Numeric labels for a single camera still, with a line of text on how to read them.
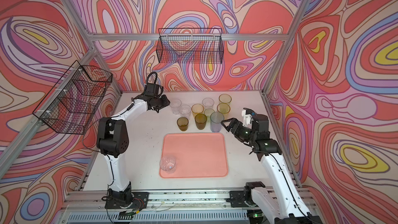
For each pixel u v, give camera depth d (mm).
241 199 706
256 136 566
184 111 1050
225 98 993
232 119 669
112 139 533
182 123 965
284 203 401
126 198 653
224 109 988
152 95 778
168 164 842
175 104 1079
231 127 663
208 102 1074
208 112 993
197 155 884
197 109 1038
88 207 732
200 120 959
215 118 990
